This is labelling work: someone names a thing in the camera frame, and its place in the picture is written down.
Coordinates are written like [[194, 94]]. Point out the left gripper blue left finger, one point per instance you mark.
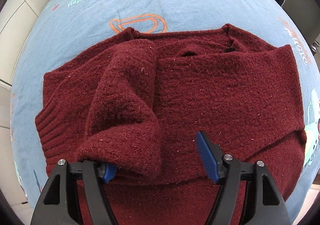
[[59, 202]]

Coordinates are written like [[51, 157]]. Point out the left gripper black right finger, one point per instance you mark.
[[263, 202]]

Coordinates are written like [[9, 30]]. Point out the dark red knitted sweater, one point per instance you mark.
[[137, 101]]

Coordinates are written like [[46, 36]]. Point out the grey chair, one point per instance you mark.
[[305, 14]]

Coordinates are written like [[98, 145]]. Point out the blue cartoon bed sheet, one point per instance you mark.
[[65, 28]]

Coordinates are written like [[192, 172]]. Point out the white wardrobe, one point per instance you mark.
[[17, 19]]

